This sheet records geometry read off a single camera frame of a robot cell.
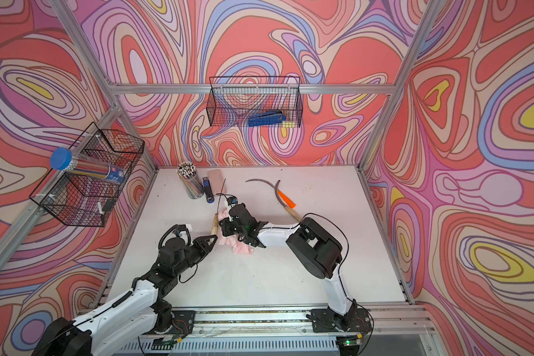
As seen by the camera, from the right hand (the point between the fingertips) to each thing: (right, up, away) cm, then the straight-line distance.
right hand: (221, 228), depth 91 cm
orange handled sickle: (+26, +13, +17) cm, 34 cm away
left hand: (+1, -3, -9) cm, 10 cm away
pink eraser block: (-7, +19, +20) cm, 29 cm away
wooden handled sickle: (+30, +6, +10) cm, 32 cm away
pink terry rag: (+7, -7, -3) cm, 11 cm away
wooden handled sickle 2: (-2, +5, -2) cm, 6 cm away
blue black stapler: (-10, +15, +16) cm, 24 cm away
